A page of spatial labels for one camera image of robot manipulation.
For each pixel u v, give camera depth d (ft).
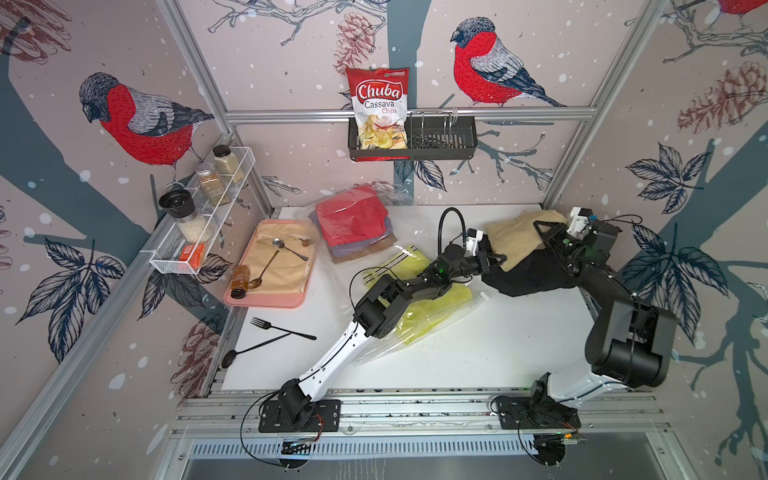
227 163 2.66
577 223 2.62
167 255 2.20
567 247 2.50
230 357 2.75
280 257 3.49
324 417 2.40
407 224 3.75
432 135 3.51
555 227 2.65
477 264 2.87
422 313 2.76
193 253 2.09
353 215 3.50
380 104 2.71
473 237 3.02
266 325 2.96
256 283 3.21
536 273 3.04
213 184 2.44
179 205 2.12
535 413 2.25
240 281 3.11
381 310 2.18
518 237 2.96
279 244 3.59
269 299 3.13
